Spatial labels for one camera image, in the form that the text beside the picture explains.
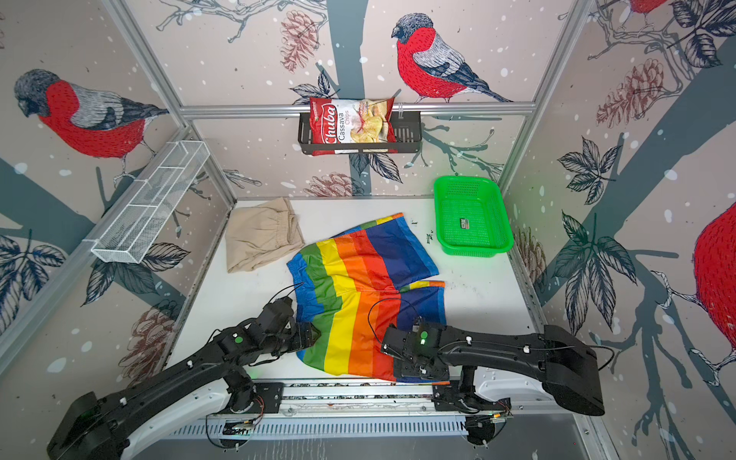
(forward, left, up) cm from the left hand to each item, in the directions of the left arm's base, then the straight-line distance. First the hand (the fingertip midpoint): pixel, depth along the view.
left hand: (311, 342), depth 80 cm
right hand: (-10, -28, -2) cm, 29 cm away
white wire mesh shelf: (+19, +44, +27) cm, 55 cm away
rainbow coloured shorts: (+17, -12, -1) cm, 21 cm away
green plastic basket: (+50, -59, -3) cm, 77 cm away
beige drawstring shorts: (+40, +26, 0) cm, 48 cm away
